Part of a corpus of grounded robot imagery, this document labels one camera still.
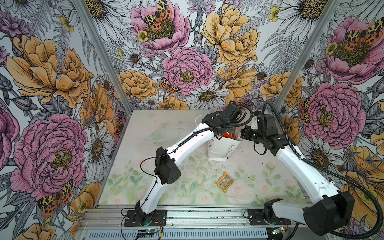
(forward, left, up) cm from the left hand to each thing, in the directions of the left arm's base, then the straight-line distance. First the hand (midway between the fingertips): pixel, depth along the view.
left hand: (227, 126), depth 81 cm
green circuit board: (-44, +40, -25) cm, 64 cm away
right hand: (-5, -7, -2) cm, 9 cm away
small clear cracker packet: (-22, +1, -23) cm, 32 cm away
